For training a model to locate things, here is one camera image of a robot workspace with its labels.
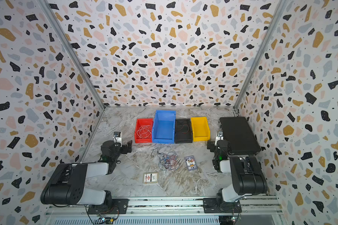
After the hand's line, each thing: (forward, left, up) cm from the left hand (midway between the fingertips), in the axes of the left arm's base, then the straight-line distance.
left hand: (125, 140), depth 92 cm
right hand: (0, -63, -1) cm, 63 cm away
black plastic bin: (+7, -37, -9) cm, 38 cm away
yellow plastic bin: (+12, -52, -6) cm, 54 cm away
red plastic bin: (+15, -6, -1) cm, 17 cm away
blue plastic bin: (+16, -24, -9) cm, 30 cm away
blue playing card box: (-14, -43, -6) cm, 46 cm away
